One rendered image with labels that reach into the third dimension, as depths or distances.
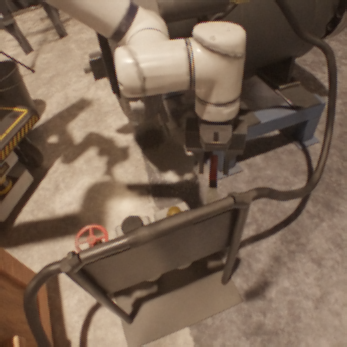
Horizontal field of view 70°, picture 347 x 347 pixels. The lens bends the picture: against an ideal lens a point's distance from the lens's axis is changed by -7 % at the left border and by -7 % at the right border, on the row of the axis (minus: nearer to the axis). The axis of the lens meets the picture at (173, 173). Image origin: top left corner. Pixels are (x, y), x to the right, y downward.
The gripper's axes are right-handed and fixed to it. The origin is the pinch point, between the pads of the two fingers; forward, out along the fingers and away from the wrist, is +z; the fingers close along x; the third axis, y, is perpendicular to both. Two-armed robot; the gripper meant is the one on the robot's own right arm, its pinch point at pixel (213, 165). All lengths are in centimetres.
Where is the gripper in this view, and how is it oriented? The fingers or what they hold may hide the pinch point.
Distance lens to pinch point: 66.8
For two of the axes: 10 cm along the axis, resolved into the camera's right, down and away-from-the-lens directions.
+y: 1.3, -7.7, 6.2
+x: -9.9, -0.5, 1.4
